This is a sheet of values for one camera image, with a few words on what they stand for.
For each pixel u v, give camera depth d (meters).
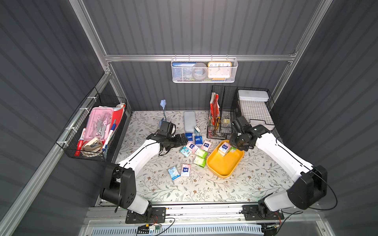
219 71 0.89
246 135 0.57
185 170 0.87
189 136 1.02
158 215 0.74
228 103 1.15
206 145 0.97
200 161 0.89
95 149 0.65
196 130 1.01
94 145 0.64
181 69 0.83
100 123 0.72
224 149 0.91
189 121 1.12
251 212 0.73
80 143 0.65
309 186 0.41
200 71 0.89
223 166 0.90
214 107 1.15
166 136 0.67
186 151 0.94
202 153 0.94
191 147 0.96
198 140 0.99
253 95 1.00
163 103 0.94
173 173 0.85
